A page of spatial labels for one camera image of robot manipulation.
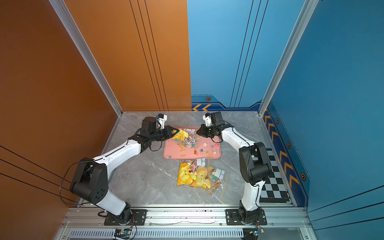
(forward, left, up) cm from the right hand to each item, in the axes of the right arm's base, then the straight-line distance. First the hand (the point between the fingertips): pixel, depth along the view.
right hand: (197, 131), depth 92 cm
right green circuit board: (-50, -26, -14) cm, 58 cm away
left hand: (-3, +11, +7) cm, 13 cm away
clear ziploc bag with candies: (-5, +7, 0) cm, 8 cm away
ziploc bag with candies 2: (-25, -11, -12) cm, 30 cm away
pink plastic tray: (-5, -7, -12) cm, 15 cm away
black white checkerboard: (-32, -40, -11) cm, 53 cm away
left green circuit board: (-51, +35, -15) cm, 63 cm away
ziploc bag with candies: (-22, +2, -10) cm, 24 cm away
